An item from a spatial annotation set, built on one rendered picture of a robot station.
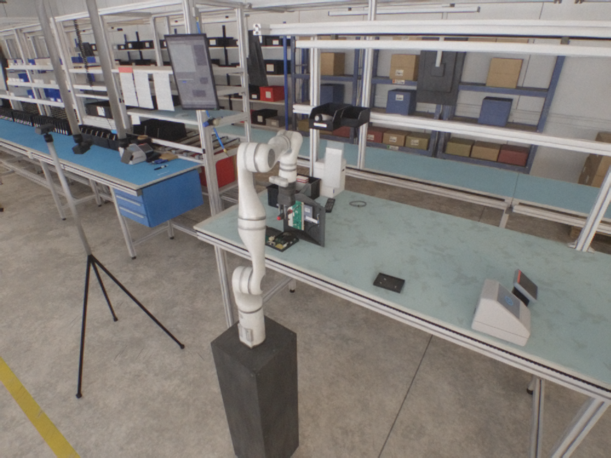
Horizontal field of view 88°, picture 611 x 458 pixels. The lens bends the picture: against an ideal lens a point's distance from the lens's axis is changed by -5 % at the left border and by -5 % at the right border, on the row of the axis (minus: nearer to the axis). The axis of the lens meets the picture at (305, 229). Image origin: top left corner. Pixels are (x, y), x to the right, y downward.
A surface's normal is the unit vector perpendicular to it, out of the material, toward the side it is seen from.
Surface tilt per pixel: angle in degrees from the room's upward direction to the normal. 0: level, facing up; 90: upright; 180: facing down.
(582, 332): 0
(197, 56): 101
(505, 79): 90
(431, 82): 98
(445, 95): 98
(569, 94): 90
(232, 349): 0
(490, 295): 9
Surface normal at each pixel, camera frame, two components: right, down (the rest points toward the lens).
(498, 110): -0.55, 0.40
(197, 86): -0.14, 0.64
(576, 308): 0.00, -0.87
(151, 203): 0.84, 0.26
